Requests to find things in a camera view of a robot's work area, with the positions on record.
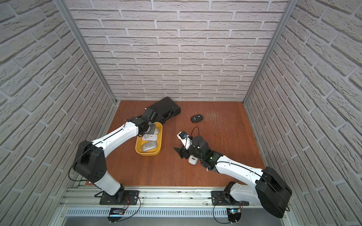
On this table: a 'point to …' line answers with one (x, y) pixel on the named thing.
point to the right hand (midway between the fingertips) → (181, 142)
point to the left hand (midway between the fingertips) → (150, 125)
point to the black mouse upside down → (196, 118)
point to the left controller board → (115, 211)
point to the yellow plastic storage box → (139, 141)
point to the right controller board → (234, 214)
